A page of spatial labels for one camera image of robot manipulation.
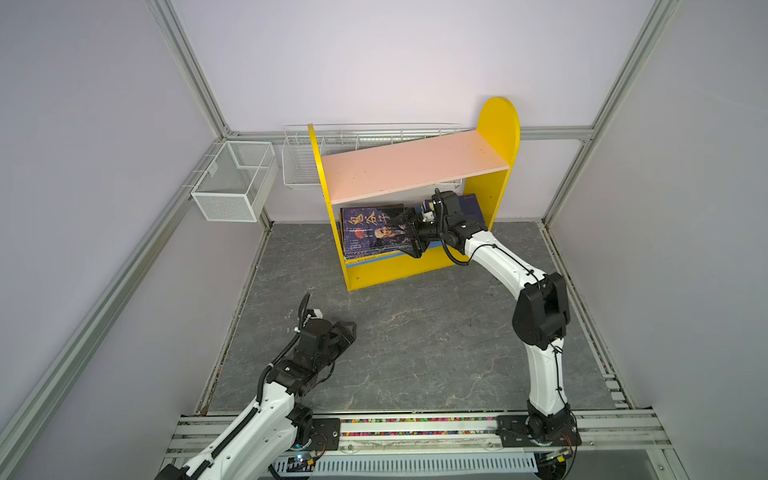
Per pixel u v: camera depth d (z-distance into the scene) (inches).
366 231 34.3
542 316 21.2
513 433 28.6
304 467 28.5
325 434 29.1
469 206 39.5
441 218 28.4
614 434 29.1
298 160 26.8
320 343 25.0
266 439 22.4
